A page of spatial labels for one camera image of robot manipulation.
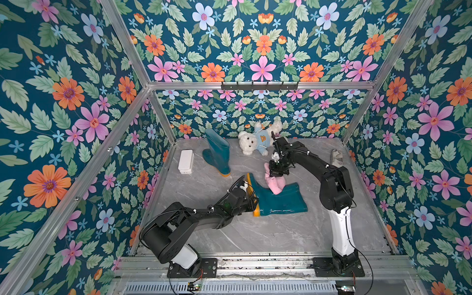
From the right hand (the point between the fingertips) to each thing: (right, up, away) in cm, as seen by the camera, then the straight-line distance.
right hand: (276, 172), depth 96 cm
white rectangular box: (-51, +5, +9) cm, 52 cm away
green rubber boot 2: (+7, -15, -3) cm, 16 cm away
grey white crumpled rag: (+38, +8, +11) cm, 40 cm away
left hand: (-10, -14, -8) cm, 19 cm away
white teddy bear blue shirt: (-8, +19, +12) cm, 24 cm away
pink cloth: (-1, -5, -6) cm, 8 cm away
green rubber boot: (-30, +9, -8) cm, 32 cm away
